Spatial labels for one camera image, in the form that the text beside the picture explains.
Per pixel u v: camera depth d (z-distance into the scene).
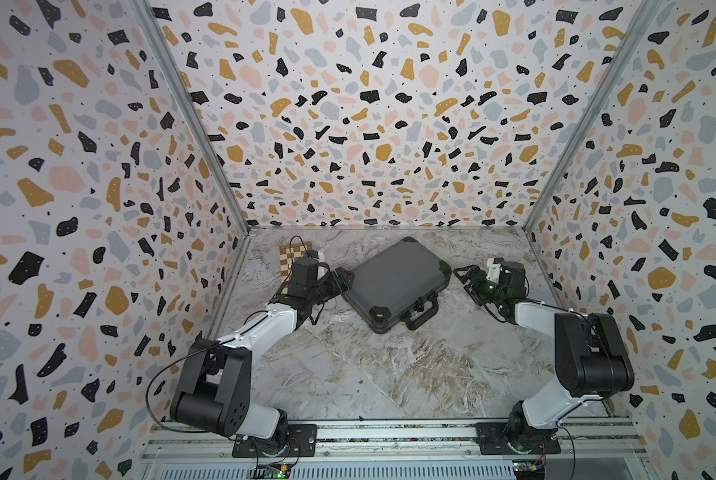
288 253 1.10
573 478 0.67
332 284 0.80
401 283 0.96
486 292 0.85
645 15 0.72
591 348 0.53
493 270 0.88
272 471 0.70
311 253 0.83
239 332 0.50
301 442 0.73
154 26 0.71
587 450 0.76
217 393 0.43
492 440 0.73
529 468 0.71
